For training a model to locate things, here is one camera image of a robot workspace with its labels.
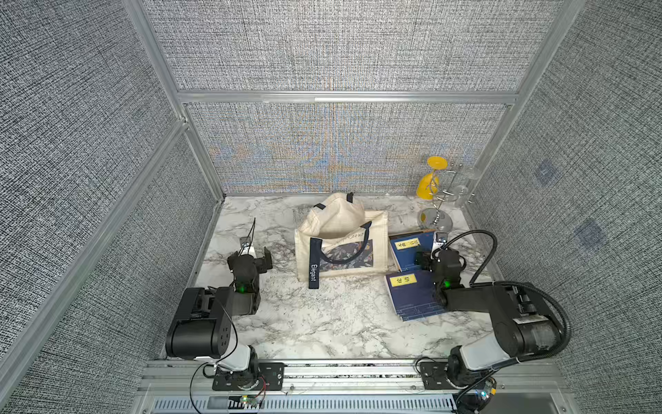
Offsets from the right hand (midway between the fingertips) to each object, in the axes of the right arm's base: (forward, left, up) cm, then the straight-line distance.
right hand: (434, 239), depth 92 cm
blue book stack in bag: (-16, +10, -7) cm, 20 cm away
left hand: (-2, +64, -1) cm, 64 cm away
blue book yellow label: (-1, +10, -3) cm, 11 cm away
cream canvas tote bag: (-7, +34, +12) cm, 37 cm away
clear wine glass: (+22, -16, +11) cm, 29 cm away
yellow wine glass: (+17, +1, +11) cm, 20 cm away
